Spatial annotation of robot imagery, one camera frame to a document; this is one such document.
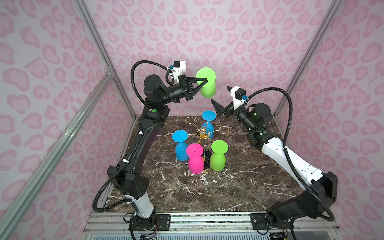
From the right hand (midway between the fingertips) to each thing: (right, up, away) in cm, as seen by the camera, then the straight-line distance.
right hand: (221, 91), depth 63 cm
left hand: (-6, +2, -10) cm, 12 cm away
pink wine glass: (-11, -32, +7) cm, 34 cm away
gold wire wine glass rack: (-7, -19, +9) cm, 22 cm away
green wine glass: (-1, -30, +8) cm, 31 cm away
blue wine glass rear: (-5, -9, +15) cm, 19 cm away
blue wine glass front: (-19, -19, +8) cm, 28 cm away
